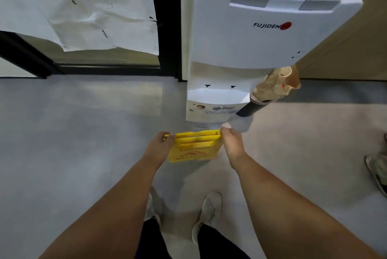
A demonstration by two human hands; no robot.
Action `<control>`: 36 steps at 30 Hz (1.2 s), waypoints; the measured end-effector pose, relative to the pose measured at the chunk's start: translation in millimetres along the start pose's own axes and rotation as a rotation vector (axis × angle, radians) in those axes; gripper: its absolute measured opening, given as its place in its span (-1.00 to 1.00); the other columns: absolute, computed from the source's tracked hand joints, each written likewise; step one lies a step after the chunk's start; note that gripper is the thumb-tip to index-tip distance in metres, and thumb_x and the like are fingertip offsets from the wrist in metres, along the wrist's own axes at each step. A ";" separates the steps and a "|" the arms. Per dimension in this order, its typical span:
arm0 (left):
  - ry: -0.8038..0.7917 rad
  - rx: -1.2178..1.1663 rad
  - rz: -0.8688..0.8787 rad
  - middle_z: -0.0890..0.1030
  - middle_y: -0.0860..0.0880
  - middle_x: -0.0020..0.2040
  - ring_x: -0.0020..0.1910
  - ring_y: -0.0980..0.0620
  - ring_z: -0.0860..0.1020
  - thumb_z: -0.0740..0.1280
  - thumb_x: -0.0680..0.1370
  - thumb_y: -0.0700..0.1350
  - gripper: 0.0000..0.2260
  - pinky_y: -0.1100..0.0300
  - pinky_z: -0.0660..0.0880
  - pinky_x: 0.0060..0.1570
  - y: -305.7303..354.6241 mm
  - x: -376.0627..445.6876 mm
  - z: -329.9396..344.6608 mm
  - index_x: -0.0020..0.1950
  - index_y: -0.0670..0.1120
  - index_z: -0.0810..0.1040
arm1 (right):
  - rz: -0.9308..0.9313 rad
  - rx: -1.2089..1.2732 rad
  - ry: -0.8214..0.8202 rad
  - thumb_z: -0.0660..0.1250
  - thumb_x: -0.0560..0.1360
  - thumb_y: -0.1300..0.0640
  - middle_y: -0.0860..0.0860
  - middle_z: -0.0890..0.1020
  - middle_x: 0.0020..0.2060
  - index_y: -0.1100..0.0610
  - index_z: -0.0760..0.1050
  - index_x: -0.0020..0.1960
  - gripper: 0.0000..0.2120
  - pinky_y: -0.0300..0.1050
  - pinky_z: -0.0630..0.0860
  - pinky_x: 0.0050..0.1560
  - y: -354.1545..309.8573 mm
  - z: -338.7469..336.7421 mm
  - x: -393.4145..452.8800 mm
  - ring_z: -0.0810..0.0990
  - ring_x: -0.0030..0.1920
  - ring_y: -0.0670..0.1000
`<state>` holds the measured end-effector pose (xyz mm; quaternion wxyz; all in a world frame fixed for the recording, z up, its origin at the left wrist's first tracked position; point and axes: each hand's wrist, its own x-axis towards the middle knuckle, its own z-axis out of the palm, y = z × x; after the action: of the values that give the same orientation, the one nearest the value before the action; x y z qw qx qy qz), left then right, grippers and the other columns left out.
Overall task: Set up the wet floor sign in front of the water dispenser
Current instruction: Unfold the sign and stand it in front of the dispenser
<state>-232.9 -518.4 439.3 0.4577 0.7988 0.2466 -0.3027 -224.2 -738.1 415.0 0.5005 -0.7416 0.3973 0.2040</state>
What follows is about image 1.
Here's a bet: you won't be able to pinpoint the person's left forearm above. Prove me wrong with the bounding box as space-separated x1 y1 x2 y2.
38 154 158 259

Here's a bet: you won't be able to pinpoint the person's right forearm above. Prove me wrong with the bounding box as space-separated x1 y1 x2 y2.
233 152 382 259

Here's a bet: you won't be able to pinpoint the person's right white shoe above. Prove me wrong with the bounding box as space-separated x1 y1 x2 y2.
191 192 222 245

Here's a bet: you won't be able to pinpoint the person's black trousers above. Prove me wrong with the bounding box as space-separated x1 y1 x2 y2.
134 217 252 259

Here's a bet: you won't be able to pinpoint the white water dispenser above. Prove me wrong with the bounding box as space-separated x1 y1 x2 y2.
184 0 363 133

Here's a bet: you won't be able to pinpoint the brown wooden panel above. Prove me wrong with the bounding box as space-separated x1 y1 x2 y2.
295 0 387 81

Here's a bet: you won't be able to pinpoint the person's white shoe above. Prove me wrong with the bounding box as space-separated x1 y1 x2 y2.
144 186 162 227
191 192 222 245

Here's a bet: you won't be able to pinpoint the yellow wet floor sign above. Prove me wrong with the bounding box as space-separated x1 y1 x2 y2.
163 129 225 163

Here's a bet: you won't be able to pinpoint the black cup holder tube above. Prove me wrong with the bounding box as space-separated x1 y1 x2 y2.
235 99 270 118

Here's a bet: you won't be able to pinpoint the black door frame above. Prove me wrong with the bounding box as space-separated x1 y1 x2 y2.
0 0 183 80

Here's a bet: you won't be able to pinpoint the person's left white shoe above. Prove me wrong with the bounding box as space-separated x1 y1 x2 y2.
144 186 162 227

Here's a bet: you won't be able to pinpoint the white paper sheets on glass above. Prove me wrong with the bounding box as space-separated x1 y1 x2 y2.
17 0 161 67

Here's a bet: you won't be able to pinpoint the person's right hand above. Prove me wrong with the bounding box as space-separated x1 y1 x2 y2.
220 127 247 171

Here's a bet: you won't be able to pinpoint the large white paper sheet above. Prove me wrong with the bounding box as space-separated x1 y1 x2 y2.
48 0 160 56

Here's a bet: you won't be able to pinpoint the person's left hand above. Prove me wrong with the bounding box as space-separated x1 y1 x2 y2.
144 131 176 170

